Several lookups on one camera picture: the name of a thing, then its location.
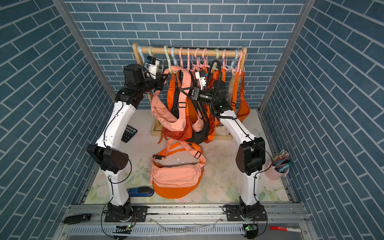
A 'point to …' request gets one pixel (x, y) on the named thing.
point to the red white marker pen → (297, 230)
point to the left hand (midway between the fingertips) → (171, 75)
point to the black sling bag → (201, 135)
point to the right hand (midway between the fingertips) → (183, 92)
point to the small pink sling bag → (167, 117)
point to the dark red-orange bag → (184, 133)
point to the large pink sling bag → (163, 174)
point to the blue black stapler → (140, 192)
